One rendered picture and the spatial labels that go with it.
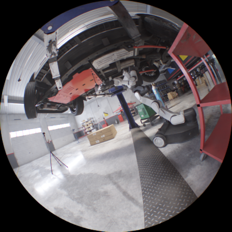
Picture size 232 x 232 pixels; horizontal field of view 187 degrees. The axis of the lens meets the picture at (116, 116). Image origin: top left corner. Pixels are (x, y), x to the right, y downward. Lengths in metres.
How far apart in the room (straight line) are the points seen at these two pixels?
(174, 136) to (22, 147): 9.33
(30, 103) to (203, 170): 2.22
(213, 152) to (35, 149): 9.42
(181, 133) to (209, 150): 0.44
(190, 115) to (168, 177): 0.72
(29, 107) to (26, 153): 7.44
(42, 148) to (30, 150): 1.52
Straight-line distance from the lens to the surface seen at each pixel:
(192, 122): 1.06
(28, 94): 1.57
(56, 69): 1.09
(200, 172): 0.74
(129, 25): 1.02
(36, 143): 9.06
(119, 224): 0.66
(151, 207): 0.61
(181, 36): 0.52
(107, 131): 2.65
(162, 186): 0.64
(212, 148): 0.72
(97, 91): 1.14
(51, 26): 0.83
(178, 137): 0.98
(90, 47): 1.38
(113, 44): 1.26
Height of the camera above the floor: 0.61
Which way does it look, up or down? 2 degrees up
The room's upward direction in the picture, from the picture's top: 23 degrees counter-clockwise
